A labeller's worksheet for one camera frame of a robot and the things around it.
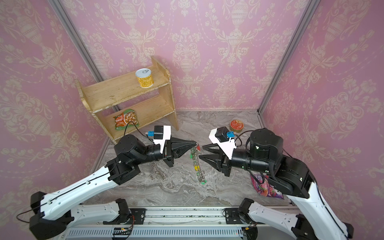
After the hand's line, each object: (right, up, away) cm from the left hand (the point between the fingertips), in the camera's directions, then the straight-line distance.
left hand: (193, 145), depth 47 cm
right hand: (+3, -2, +2) cm, 4 cm away
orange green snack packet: (-39, +10, +38) cm, 56 cm away
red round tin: (+30, +6, +59) cm, 67 cm away
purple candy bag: (+37, -26, +32) cm, 56 cm away
